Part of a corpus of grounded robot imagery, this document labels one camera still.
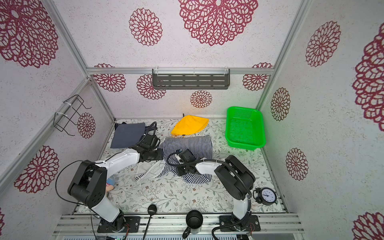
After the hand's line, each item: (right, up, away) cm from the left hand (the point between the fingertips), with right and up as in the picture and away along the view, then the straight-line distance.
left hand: (160, 155), depth 93 cm
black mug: (+21, -30, -19) cm, 41 cm away
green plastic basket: (+60, +17, +20) cm, 66 cm away
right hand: (+10, -8, -1) cm, 13 cm away
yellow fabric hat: (+18, +20, +23) cm, 35 cm away
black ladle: (-1, -26, -16) cm, 31 cm away
